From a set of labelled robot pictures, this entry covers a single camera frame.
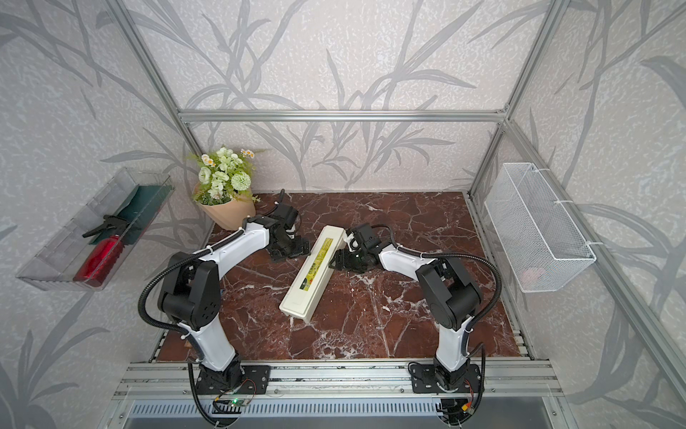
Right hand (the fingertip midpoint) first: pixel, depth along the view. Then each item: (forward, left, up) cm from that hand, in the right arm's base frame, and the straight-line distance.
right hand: (334, 264), depth 91 cm
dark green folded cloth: (+1, +51, +27) cm, 57 cm away
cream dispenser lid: (-5, +7, +2) cm, 8 cm away
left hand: (+4, +11, +1) cm, 12 cm away
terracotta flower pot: (+19, +40, +5) cm, 45 cm away
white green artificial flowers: (+21, +36, +22) cm, 47 cm away
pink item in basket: (-12, -55, +14) cm, 58 cm away
